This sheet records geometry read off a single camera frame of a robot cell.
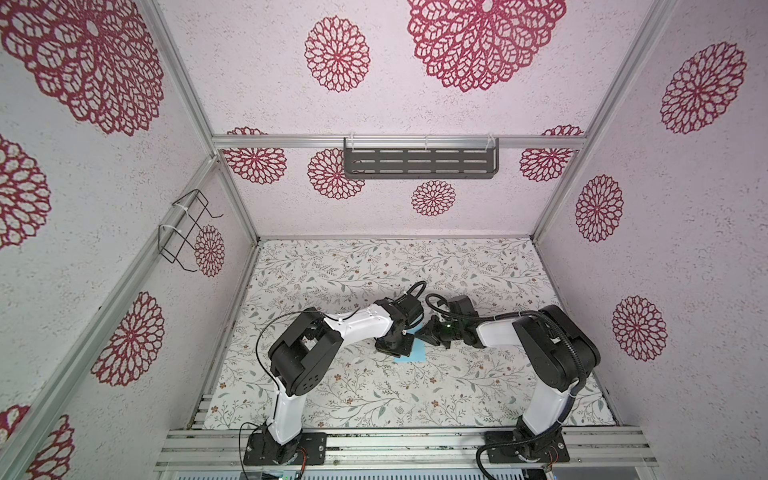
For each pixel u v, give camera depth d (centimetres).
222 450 75
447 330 84
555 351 50
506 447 74
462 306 79
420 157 93
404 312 73
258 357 50
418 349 93
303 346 54
